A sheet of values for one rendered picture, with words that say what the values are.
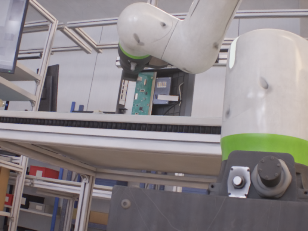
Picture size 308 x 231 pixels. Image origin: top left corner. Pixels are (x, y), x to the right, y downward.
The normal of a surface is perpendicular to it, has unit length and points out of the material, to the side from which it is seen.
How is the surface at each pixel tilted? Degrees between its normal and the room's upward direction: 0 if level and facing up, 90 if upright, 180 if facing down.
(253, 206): 90
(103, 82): 90
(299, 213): 90
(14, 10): 101
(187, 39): 119
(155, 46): 147
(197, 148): 90
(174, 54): 142
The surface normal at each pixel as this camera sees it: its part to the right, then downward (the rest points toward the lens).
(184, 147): -0.36, -0.29
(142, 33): -0.08, 0.47
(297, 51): 0.31, -0.23
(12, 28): 0.04, -0.06
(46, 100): -0.62, -0.10
